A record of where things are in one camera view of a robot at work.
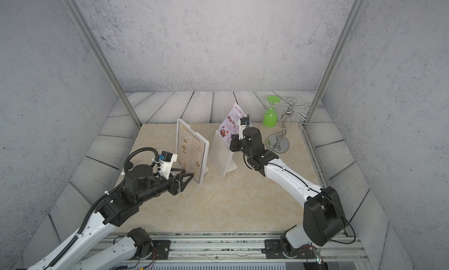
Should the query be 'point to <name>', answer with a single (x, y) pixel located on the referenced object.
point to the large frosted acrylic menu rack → (206, 168)
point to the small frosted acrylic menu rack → (221, 155)
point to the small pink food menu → (230, 125)
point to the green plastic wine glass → (270, 117)
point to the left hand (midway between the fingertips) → (191, 174)
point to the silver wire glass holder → (279, 144)
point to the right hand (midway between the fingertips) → (232, 135)
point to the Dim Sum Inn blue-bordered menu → (190, 151)
